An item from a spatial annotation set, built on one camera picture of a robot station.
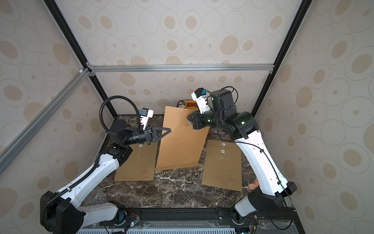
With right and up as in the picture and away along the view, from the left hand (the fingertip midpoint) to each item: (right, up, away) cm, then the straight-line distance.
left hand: (171, 134), depth 60 cm
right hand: (+6, +6, 0) cm, 8 cm away
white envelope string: (-14, -5, +2) cm, 15 cm away
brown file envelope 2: (+28, -21, +32) cm, 48 cm away
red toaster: (+9, +18, +37) cm, 42 cm away
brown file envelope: (+3, -5, +7) cm, 9 cm away
